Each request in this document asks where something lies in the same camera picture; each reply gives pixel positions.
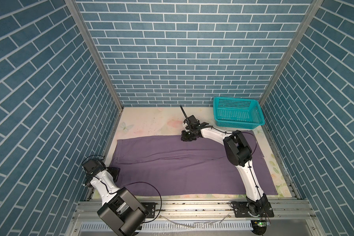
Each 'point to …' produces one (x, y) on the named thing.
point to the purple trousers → (171, 166)
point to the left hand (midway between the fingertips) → (115, 173)
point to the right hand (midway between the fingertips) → (180, 137)
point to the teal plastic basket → (238, 113)
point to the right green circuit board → (261, 223)
